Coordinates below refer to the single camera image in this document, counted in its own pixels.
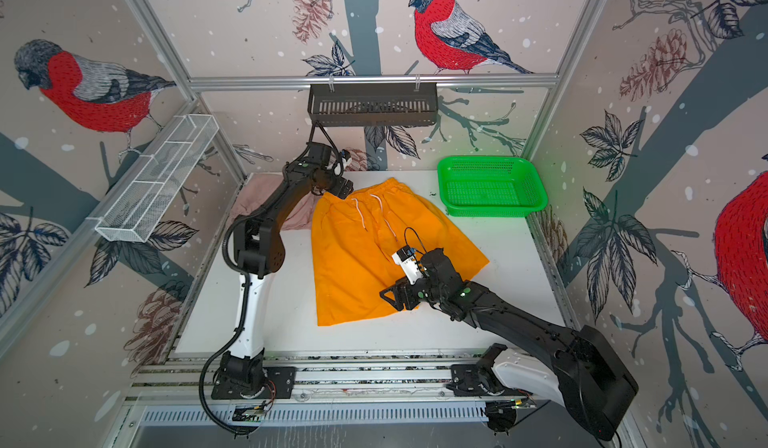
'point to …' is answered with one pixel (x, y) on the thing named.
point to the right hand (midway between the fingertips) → (387, 292)
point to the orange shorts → (355, 236)
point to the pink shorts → (258, 189)
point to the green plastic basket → (490, 186)
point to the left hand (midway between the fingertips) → (340, 181)
